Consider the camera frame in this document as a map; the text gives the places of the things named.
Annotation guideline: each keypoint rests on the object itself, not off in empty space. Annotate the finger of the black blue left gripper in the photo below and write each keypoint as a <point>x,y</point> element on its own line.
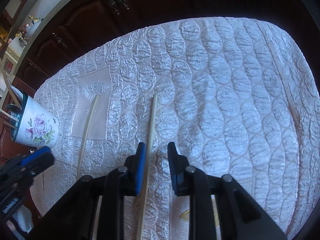
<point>126,180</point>

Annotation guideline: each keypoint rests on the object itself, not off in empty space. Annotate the white quilted tablecloth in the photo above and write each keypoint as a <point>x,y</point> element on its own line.
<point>235,95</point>

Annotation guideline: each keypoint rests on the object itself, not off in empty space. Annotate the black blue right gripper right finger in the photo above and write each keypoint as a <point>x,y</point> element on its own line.
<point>190,181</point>

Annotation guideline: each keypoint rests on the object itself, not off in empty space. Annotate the pale bamboo chopstick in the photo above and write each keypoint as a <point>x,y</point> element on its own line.
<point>8,85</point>

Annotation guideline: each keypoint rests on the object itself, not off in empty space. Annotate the chopstick lying at right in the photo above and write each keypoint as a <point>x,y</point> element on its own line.
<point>85,135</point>

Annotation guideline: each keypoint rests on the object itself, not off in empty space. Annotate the grey stone countertop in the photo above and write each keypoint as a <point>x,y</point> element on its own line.
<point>50,12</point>

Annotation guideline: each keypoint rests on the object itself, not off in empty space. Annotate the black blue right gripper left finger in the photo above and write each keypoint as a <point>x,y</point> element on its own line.
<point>38,161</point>

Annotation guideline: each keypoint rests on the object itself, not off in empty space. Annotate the floral cup teal interior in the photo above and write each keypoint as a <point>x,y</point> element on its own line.
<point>33,125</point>

